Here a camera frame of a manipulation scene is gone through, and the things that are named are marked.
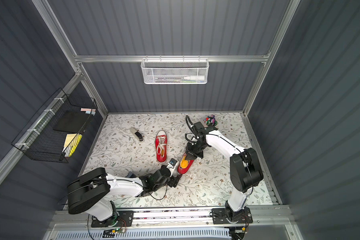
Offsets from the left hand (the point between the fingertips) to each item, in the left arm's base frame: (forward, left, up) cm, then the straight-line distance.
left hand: (176, 171), depth 85 cm
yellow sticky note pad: (+1, +44, +30) cm, 53 cm away
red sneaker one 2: (-1, -3, +2) cm, 4 cm away
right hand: (+5, -6, +7) cm, 10 cm away
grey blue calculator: (-1, +26, -1) cm, 26 cm away
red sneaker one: (+16, +10, +2) cm, 19 cm away
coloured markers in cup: (+32, -23, +9) cm, 40 cm away
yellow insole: (+2, -4, +6) cm, 8 cm away
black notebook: (+17, +54, +24) cm, 62 cm away
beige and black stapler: (+27, +28, +1) cm, 39 cm away
